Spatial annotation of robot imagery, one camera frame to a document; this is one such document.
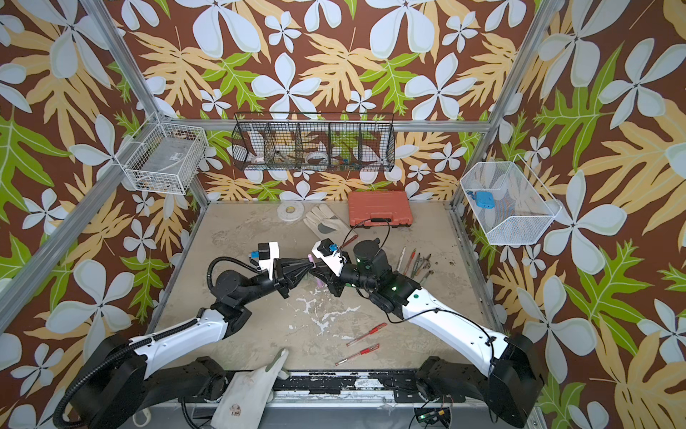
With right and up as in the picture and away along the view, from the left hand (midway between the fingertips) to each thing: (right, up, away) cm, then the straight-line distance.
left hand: (312, 261), depth 67 cm
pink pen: (+2, -6, -1) cm, 6 cm away
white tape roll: (-15, +16, +50) cm, 55 cm away
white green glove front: (-18, -37, +3) cm, 41 cm away
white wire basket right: (+62, +16, +17) cm, 66 cm away
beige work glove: (+2, +10, +44) cm, 45 cm away
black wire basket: (-4, +41, +30) cm, 51 cm away
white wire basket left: (-50, +31, +18) cm, 62 cm away
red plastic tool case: (+24, +18, +49) cm, 58 cm away
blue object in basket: (+54, +18, +19) cm, 60 cm away
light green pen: (+41, -8, +32) cm, 52 cm away
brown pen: (+37, -6, +32) cm, 49 cm away
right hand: (-1, -2, +3) cm, 4 cm away
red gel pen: (+17, -25, +18) cm, 35 cm away
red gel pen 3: (+35, -2, +36) cm, 50 cm away
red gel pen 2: (+14, -30, +14) cm, 35 cm away
